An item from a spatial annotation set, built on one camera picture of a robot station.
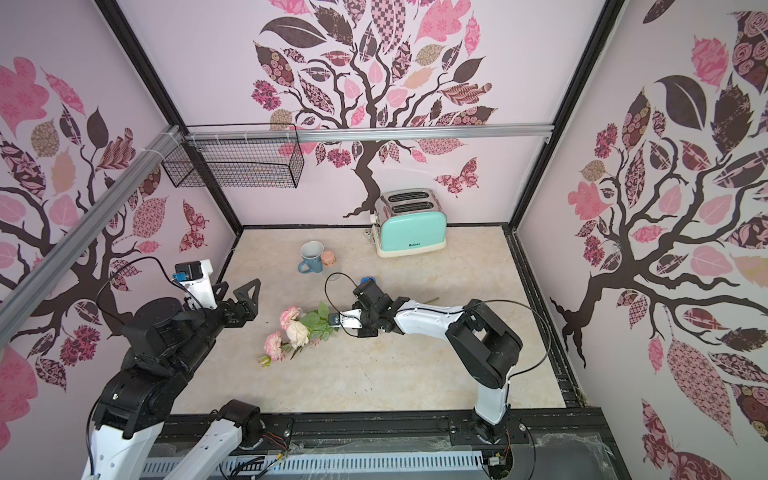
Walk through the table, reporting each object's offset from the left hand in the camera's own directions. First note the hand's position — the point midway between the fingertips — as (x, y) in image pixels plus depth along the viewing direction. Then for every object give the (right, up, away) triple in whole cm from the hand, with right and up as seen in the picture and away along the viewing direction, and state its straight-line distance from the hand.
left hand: (245, 290), depth 62 cm
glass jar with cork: (+10, +6, +35) cm, 37 cm away
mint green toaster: (+38, +19, +41) cm, 59 cm away
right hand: (+19, -11, +27) cm, 35 cm away
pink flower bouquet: (+6, -13, +15) cm, 21 cm away
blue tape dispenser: (+22, -1, +40) cm, 45 cm away
